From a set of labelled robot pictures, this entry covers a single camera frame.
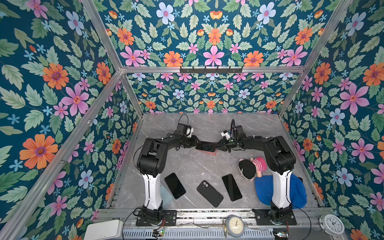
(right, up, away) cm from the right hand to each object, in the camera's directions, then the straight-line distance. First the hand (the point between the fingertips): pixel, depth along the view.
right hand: (214, 146), depth 96 cm
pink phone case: (-3, -2, -5) cm, 6 cm away
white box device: (-52, -35, -29) cm, 69 cm away
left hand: (-9, +4, +2) cm, 10 cm away
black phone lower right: (+9, -22, -14) cm, 27 cm away
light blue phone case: (-27, -26, -16) cm, 41 cm away
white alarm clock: (+53, -34, -27) cm, 68 cm away
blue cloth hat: (+27, -22, -13) cm, 37 cm away
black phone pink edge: (-6, +1, +6) cm, 9 cm away
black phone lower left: (-24, -22, -11) cm, 34 cm away
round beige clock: (+8, -33, -28) cm, 44 cm away
